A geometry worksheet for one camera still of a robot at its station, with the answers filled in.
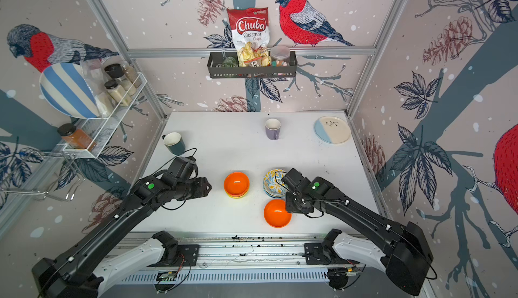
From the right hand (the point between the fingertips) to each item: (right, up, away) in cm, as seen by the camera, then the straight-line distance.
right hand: (289, 204), depth 78 cm
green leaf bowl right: (-6, +2, +4) cm, 7 cm away
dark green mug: (-54, +24, +18) cm, 62 cm away
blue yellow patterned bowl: (-6, +5, +8) cm, 11 cm away
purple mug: (-6, +31, +28) cm, 43 cm away
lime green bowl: (-22, +1, +6) cm, 23 cm away
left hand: (-31, +9, -2) cm, 32 cm away
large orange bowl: (-5, -5, +3) cm, 8 cm away
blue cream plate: (+29, +30, +36) cm, 55 cm away
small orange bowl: (-22, +6, +9) cm, 25 cm away
